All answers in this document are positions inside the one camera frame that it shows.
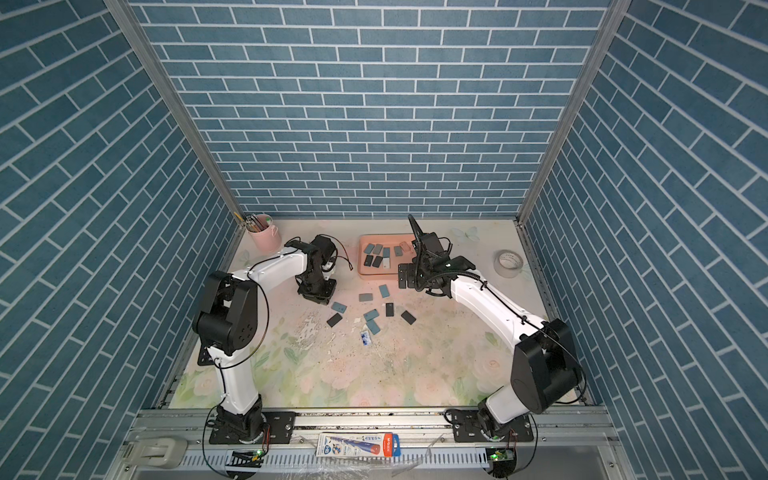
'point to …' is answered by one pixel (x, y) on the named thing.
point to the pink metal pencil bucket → (267, 240)
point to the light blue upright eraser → (384, 291)
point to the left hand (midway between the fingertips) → (332, 301)
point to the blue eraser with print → (371, 315)
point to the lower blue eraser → (372, 325)
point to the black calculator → (204, 358)
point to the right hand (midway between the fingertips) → (417, 275)
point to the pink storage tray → (381, 254)
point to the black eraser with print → (389, 309)
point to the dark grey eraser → (334, 320)
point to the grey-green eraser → (377, 249)
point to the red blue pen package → (358, 444)
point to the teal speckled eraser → (338, 307)
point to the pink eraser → (406, 247)
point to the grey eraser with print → (398, 251)
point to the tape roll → (508, 263)
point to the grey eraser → (366, 297)
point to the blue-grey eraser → (369, 248)
